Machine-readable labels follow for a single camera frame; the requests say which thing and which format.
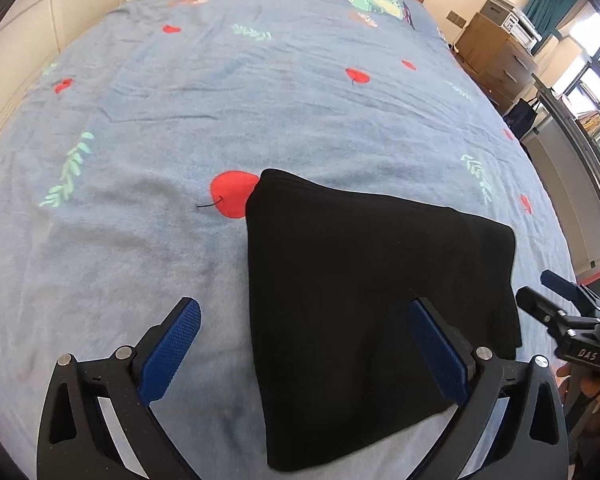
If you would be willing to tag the white printer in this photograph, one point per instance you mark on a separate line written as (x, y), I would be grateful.
(509, 17)

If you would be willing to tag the white wardrobe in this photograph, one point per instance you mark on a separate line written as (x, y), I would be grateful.
(32, 34)

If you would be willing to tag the teal curtain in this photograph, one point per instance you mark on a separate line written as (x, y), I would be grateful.
(545, 15)

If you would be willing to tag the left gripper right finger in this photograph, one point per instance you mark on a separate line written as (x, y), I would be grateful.
(531, 441)

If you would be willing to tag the person right hand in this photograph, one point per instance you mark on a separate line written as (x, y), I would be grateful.
(590, 387)

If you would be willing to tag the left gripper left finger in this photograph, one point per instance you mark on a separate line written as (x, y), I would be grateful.
(74, 441)

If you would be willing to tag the wooden drawer cabinet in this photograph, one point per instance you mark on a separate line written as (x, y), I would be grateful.
(496, 61)

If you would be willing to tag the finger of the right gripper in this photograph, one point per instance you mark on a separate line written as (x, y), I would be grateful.
(553, 318)
(584, 299)

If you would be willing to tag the black pants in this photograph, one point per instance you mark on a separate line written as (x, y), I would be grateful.
(330, 276)

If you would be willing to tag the grey metal rail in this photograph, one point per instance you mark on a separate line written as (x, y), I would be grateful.
(585, 148)

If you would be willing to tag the dark navy bag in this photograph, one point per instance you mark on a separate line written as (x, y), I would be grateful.
(521, 117)

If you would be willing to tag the blue patterned bed sheet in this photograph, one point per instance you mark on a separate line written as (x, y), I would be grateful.
(106, 216)

